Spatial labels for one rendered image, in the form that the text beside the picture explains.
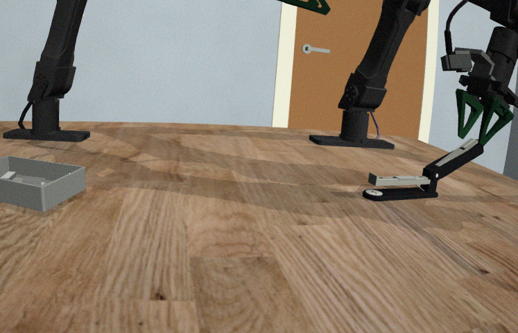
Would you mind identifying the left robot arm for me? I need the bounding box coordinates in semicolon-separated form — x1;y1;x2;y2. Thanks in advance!
309;0;518;149

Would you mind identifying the black stapler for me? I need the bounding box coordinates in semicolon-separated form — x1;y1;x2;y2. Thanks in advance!
365;138;484;201

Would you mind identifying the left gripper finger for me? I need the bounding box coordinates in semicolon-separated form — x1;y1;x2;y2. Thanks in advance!
456;89;484;139
478;95;514;146

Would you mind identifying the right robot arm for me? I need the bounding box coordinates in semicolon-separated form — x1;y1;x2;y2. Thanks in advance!
3;0;90;142

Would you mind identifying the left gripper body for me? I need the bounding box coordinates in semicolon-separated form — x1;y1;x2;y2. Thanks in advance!
452;47;518;109

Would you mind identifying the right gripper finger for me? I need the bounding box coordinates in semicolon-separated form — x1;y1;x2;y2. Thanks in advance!
277;0;319;10
312;0;331;15

